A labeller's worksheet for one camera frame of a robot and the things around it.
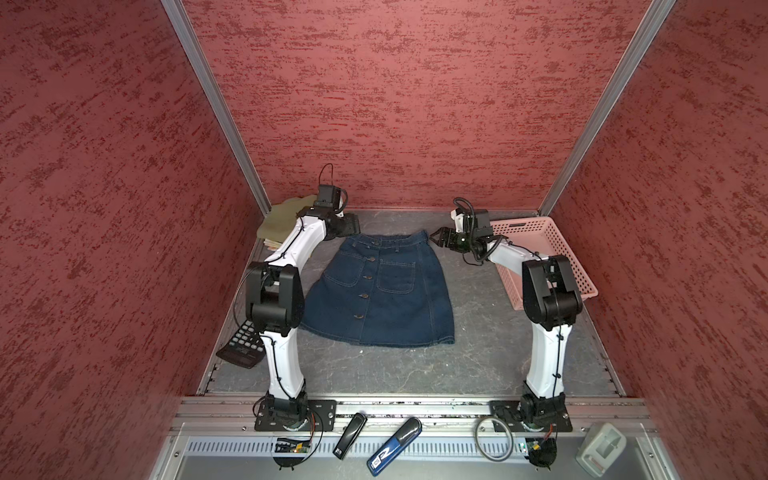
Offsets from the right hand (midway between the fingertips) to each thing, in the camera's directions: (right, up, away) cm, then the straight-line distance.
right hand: (438, 241), depth 102 cm
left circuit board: (-42, -51, -29) cm, 72 cm away
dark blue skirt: (-20, -16, -4) cm, 26 cm away
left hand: (-31, +3, -6) cm, 32 cm away
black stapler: (-26, -46, -33) cm, 62 cm away
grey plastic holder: (+33, -49, -33) cm, 68 cm away
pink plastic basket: (+42, +2, +12) cm, 44 cm away
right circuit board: (+21, -52, -30) cm, 64 cm away
